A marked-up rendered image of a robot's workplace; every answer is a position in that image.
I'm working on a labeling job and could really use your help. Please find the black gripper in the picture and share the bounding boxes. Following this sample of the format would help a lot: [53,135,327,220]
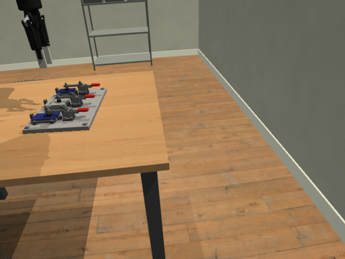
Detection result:
[16,0,53,69]

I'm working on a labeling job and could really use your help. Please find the blue rectangular plate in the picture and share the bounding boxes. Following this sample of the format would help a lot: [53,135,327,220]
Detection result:
[57,88,76,96]

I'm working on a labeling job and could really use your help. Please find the grey metal fixture plate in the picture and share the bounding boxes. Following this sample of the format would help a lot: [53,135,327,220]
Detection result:
[22,88,107,133]

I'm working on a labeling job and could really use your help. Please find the blue flat plate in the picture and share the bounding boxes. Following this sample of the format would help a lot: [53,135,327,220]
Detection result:
[31,112,61,122]

